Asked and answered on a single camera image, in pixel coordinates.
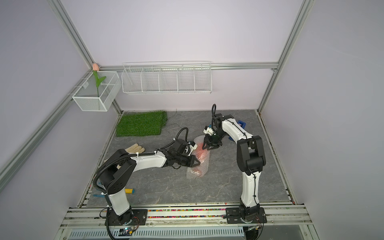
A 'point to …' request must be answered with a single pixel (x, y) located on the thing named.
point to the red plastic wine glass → (202, 153)
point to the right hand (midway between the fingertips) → (206, 148)
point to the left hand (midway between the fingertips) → (199, 165)
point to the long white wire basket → (167, 77)
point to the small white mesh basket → (86, 97)
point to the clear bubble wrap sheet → (206, 163)
